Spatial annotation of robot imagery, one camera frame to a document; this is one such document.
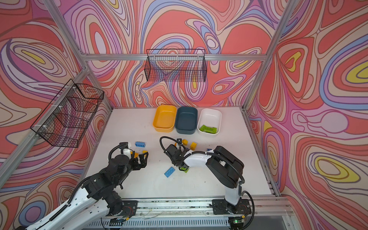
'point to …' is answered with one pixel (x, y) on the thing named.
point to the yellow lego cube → (185, 142)
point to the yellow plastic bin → (164, 118)
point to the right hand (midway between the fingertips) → (180, 158)
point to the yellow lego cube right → (193, 146)
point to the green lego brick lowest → (186, 170)
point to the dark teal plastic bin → (186, 120)
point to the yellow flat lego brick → (136, 155)
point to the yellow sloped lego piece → (144, 151)
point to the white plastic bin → (211, 117)
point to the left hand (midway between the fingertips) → (144, 154)
